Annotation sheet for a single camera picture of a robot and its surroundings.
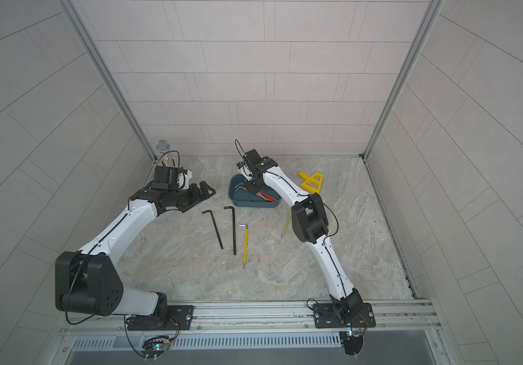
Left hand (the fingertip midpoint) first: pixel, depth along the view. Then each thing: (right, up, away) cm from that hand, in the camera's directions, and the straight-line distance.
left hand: (212, 193), depth 85 cm
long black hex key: (0, -15, +7) cm, 16 cm away
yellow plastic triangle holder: (+41, +3, +22) cm, 47 cm away
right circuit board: (+47, -44, -16) cm, 67 cm away
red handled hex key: (+21, -3, +14) cm, 25 cm away
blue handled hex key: (+18, -3, +12) cm, 22 cm away
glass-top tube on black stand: (-17, +17, -2) cm, 25 cm away
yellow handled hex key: (+12, -20, +2) cm, 23 cm away
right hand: (+15, +2, +17) cm, 22 cm away
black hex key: (+7, -15, +7) cm, 18 cm away
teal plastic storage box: (+8, -3, +17) cm, 19 cm away
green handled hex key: (+29, -14, +9) cm, 33 cm away
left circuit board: (-12, -43, -19) cm, 49 cm away
